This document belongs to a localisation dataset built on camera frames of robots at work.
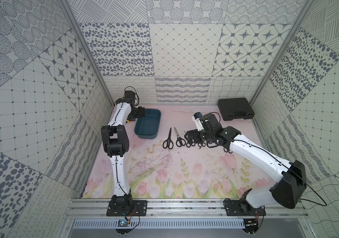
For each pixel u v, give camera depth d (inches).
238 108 46.3
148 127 42.2
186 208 29.9
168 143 38.6
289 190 18.6
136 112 36.4
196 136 27.3
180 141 39.0
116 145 23.7
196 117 27.9
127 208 26.4
